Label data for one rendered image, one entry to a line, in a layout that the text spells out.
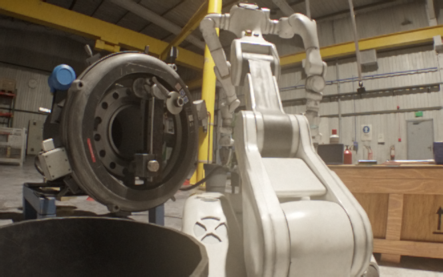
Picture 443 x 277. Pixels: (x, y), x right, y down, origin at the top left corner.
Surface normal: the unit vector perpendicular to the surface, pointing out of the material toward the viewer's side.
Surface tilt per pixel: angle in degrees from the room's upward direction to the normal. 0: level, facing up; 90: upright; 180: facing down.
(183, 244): 87
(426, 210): 90
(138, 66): 90
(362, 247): 79
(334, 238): 68
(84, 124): 90
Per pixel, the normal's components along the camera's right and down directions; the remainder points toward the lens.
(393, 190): -0.58, -0.11
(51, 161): 0.81, -0.03
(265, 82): 0.14, -0.59
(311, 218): 0.06, -0.81
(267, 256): 0.12, -0.24
